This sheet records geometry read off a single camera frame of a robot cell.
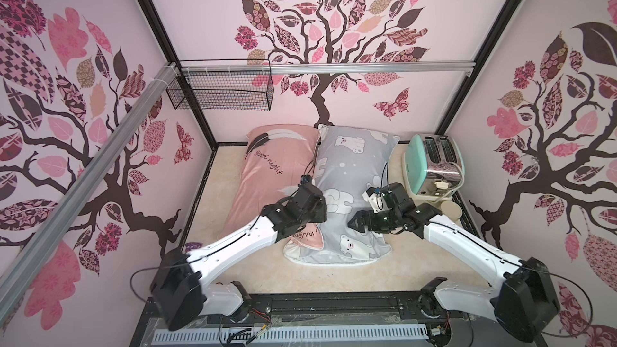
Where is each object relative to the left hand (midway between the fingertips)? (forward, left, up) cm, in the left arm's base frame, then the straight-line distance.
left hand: (319, 211), depth 80 cm
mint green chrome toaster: (+18, -44, +3) cm, 48 cm away
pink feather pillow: (+23, +16, +1) cm, 29 cm away
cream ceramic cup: (+4, -50, -7) cm, 51 cm away
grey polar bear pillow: (+23, -12, -1) cm, 26 cm away
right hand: (-3, -12, -2) cm, 13 cm away
